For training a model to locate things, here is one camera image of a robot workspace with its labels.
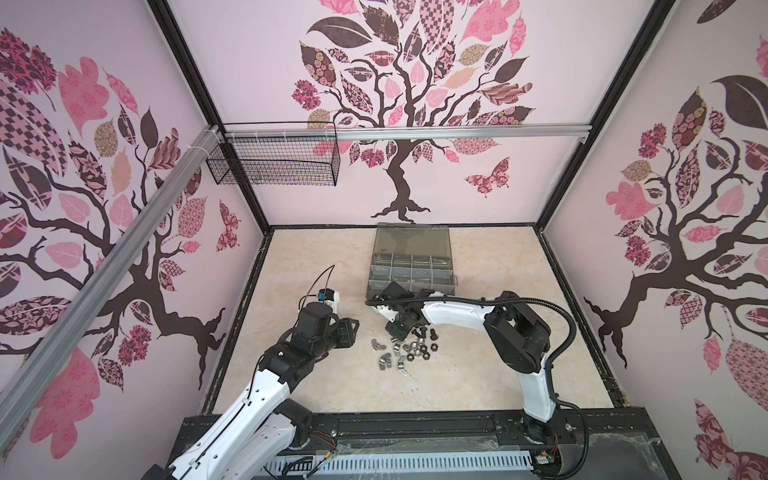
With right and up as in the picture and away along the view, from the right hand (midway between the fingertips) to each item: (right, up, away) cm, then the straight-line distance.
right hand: (394, 322), depth 93 cm
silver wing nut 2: (+2, -10, -10) cm, 14 cm away
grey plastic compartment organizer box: (+9, +21, +12) cm, 26 cm away
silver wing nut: (-3, -9, -9) cm, 13 cm away
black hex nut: (+12, -6, -6) cm, 15 cm away
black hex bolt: (+9, -2, -3) cm, 10 cm away
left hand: (-11, +2, -15) cm, 19 cm away
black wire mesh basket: (-49, +61, +29) cm, 83 cm away
